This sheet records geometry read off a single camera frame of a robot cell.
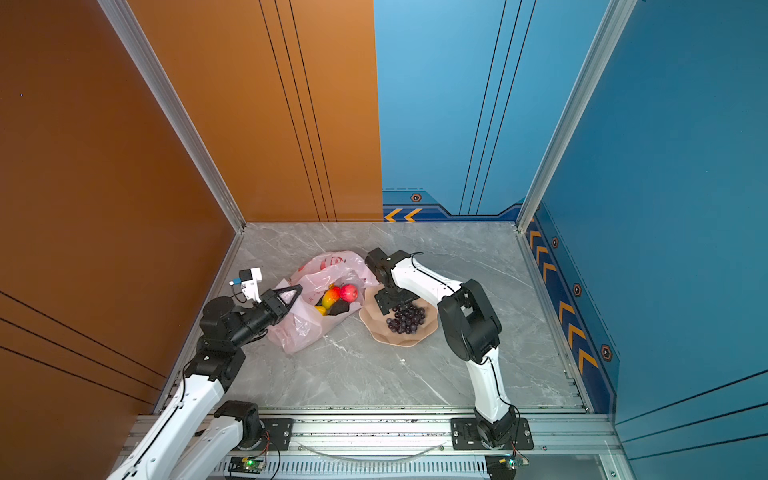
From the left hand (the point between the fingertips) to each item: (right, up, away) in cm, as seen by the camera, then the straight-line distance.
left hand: (303, 286), depth 73 cm
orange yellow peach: (+2, -6, +21) cm, 22 cm away
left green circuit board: (-12, -42, -2) cm, 44 cm away
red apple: (+8, -5, +21) cm, 23 cm away
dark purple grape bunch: (+26, -11, +15) cm, 32 cm away
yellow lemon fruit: (0, -9, +18) cm, 20 cm away
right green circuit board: (+50, -41, -4) cm, 65 cm away
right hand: (+24, -8, +20) cm, 32 cm away
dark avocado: (+5, -9, +18) cm, 21 cm away
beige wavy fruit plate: (+17, -13, +18) cm, 28 cm away
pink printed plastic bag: (0, -10, -1) cm, 10 cm away
